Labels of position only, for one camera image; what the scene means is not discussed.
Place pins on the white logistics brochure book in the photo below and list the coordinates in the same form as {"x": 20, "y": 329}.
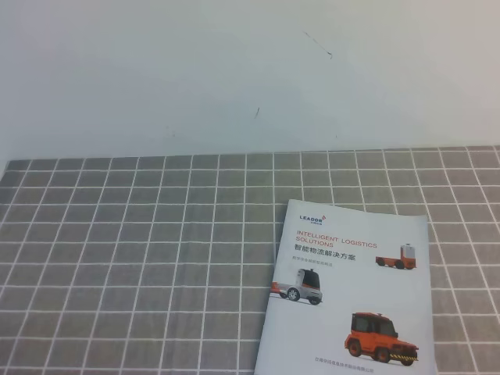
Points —
{"x": 350, "y": 294}

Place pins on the grey checked tablecloth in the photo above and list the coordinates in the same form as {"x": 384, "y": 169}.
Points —
{"x": 160, "y": 265}

